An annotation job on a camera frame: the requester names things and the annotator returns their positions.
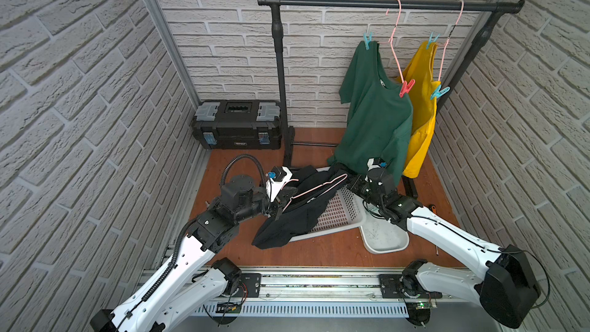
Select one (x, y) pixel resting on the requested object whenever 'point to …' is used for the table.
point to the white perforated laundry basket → (345, 211)
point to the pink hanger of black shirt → (314, 187)
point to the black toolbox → (238, 124)
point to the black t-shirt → (303, 207)
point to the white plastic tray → (381, 236)
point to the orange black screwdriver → (432, 207)
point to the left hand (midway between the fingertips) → (297, 188)
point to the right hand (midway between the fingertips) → (349, 176)
